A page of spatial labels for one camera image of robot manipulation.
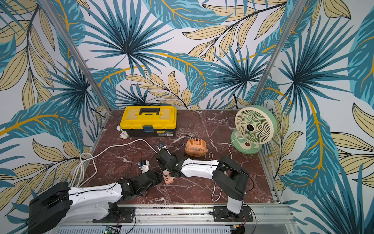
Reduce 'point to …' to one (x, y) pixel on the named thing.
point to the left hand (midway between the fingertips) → (159, 176)
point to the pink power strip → (168, 179)
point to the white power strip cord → (89, 156)
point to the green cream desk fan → (255, 126)
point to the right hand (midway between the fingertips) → (163, 156)
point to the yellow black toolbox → (149, 121)
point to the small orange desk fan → (196, 147)
